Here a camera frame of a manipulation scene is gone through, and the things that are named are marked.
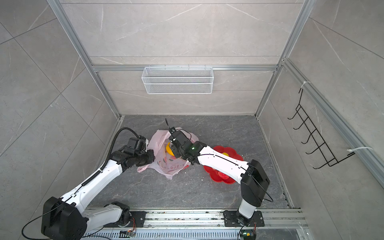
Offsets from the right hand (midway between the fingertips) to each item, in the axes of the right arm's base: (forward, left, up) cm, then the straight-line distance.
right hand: (177, 143), depth 82 cm
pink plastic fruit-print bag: (-4, +9, -15) cm, 18 cm away
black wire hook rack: (+1, -66, +13) cm, 68 cm away
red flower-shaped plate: (-13, -23, -15) cm, 30 cm away
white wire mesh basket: (+44, 0, +12) cm, 45 cm away
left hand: (-4, +13, -4) cm, 14 cm away
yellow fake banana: (+5, +8, -15) cm, 17 cm away
